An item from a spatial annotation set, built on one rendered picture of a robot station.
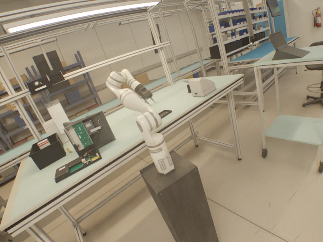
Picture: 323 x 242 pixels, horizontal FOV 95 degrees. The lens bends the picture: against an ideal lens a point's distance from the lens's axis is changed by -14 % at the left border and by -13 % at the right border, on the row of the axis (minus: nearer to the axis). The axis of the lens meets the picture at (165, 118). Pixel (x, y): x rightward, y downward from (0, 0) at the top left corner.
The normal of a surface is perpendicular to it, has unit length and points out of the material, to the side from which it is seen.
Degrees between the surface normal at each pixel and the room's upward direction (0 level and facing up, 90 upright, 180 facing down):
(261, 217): 0
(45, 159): 90
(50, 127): 90
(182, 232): 90
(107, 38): 90
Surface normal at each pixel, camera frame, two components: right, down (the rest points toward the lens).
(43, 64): 0.67, 0.21
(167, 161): 0.48, 0.18
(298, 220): -0.30, -0.88
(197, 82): -0.75, 0.45
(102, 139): 0.18, 0.31
